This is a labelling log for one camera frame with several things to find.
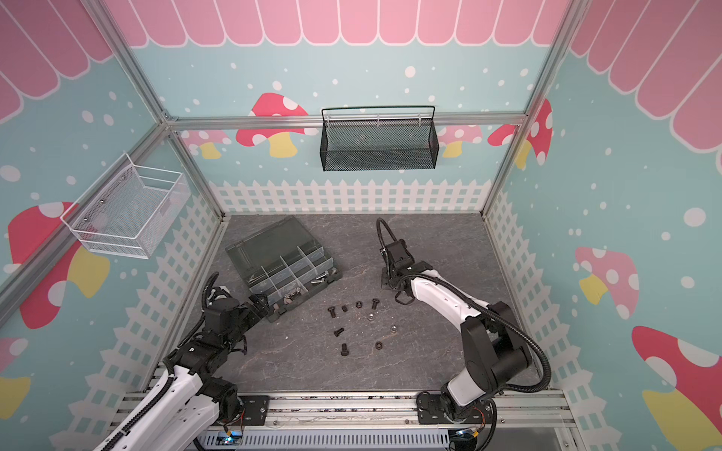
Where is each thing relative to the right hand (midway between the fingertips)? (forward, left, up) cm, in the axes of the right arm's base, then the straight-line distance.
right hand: (391, 277), depth 90 cm
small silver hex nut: (-9, +7, -9) cm, 15 cm away
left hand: (-11, +40, +1) cm, 42 cm away
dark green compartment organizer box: (+10, +39, -6) cm, 40 cm away
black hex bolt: (-8, +19, -8) cm, 22 cm away
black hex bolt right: (-5, +5, -9) cm, 11 cm away
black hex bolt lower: (-15, +17, -9) cm, 24 cm away
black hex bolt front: (-21, +15, -8) cm, 27 cm away
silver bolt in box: (+5, +24, -7) cm, 25 cm away
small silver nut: (-13, -1, -9) cm, 16 cm away
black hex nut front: (-19, +4, -9) cm, 21 cm away
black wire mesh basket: (+39, +2, +26) cm, 47 cm away
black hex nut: (-7, +15, -8) cm, 19 cm away
